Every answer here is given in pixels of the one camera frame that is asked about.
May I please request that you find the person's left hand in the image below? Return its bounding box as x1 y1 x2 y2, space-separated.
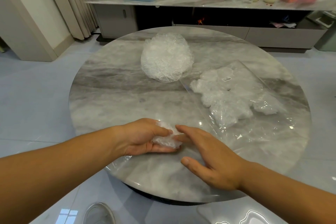
112 118 182 158

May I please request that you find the person's right hand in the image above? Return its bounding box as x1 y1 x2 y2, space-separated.
175 125 253 192

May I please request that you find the clear plastic cover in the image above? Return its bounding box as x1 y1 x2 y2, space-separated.
152 121 186 148

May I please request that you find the clear bag of caps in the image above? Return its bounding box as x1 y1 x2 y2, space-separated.
190 66 280 128

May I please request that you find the clear plastic bag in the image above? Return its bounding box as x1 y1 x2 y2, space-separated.
181 61 312 146

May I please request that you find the pile of clear plastic caps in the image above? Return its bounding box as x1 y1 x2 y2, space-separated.
140 33 194 83

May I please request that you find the person's right forearm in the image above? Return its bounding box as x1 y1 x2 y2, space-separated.
239 162 336 224

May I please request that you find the person's left forearm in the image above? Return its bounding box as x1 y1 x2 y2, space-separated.
0 129 127 224

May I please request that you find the green storage bin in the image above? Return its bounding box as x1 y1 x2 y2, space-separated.
314 11 336 52

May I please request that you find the black table base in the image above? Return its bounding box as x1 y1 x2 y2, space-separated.
110 171 247 206

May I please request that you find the grey sneaker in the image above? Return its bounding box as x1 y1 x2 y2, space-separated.
83 202 116 224

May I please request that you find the long grey low cabinet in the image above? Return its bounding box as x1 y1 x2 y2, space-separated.
85 0 336 52

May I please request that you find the beige curtain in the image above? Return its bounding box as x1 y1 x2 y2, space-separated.
39 0 99 41

